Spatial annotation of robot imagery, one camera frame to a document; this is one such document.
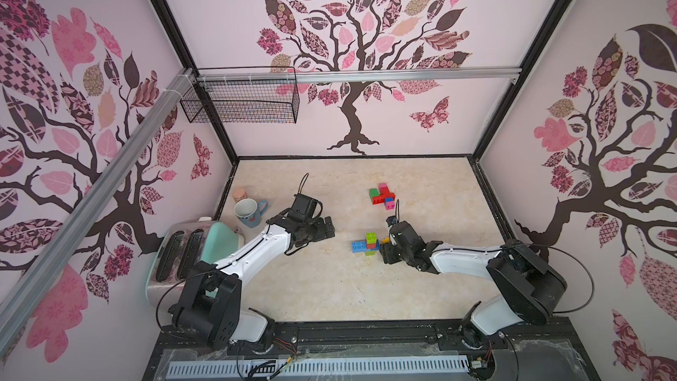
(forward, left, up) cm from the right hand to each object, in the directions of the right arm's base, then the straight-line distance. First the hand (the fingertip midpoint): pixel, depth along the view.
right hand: (386, 244), depth 92 cm
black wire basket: (+106, +78, -3) cm, 131 cm away
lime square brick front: (-2, +6, +10) cm, 12 cm away
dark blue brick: (-4, +4, +6) cm, 8 cm away
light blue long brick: (-3, +10, +4) cm, 11 cm away
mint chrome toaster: (-8, +61, +19) cm, 64 cm away
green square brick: (+23, +2, 0) cm, 24 cm away
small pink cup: (+16, +54, +11) cm, 57 cm away
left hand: (0, +22, +7) cm, 23 cm away
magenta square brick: (+27, -1, 0) cm, 27 cm away
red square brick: (-3, +6, +6) cm, 9 cm away
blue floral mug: (+13, +51, +5) cm, 53 cm away
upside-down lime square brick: (-3, +6, +1) cm, 7 cm away
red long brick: (+19, 0, +2) cm, 19 cm away
